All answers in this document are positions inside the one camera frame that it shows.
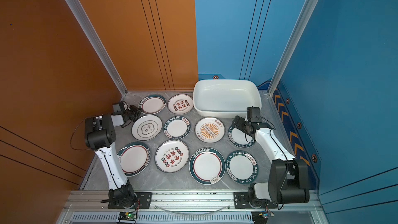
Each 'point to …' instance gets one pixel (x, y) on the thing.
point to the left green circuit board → (127, 216)
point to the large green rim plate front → (207, 166)
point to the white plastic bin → (225, 98)
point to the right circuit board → (260, 216)
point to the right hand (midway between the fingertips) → (237, 124)
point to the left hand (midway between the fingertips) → (143, 106)
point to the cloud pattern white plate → (147, 128)
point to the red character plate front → (172, 156)
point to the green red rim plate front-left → (134, 157)
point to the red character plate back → (180, 103)
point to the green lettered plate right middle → (239, 138)
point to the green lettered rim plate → (176, 127)
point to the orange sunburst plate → (210, 129)
